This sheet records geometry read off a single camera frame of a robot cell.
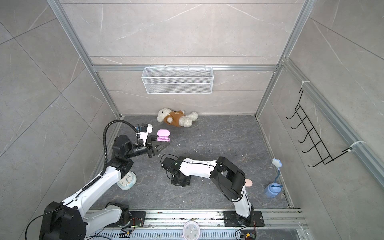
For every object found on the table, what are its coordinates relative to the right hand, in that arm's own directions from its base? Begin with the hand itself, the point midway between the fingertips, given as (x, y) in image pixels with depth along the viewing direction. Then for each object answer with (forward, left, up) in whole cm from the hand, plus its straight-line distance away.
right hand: (178, 183), depth 86 cm
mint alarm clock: (+1, +28, +4) cm, 29 cm away
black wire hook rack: (+11, -66, +31) cm, 74 cm away
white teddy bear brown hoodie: (+43, +1, +11) cm, 44 cm away
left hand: (+10, +2, +31) cm, 32 cm away
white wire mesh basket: (+60, +1, +31) cm, 68 cm away
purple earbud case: (+12, +4, +32) cm, 35 cm away
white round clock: (-23, -8, +3) cm, 24 cm away
